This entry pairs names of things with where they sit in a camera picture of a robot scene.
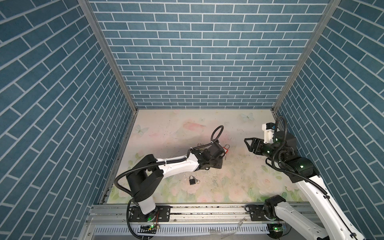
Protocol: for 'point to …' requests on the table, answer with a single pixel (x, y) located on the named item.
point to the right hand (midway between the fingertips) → (248, 138)
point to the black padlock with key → (192, 180)
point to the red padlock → (226, 150)
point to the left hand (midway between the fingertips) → (221, 162)
